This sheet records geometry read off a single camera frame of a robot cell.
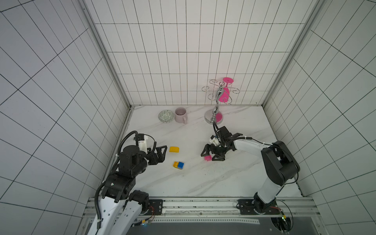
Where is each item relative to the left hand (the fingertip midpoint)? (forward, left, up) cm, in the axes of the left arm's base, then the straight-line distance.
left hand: (158, 151), depth 70 cm
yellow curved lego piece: (+12, -5, -22) cm, 25 cm away
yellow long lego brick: (+1, -7, -20) cm, 21 cm away
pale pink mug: (+36, -9, -14) cm, 39 cm away
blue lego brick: (0, -10, -19) cm, 21 cm away
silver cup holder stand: (+39, -33, -20) cm, 55 cm away
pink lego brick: (+5, -27, -18) cm, 33 cm away
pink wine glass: (+44, -40, -3) cm, 59 cm away
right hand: (+8, -26, -18) cm, 32 cm away
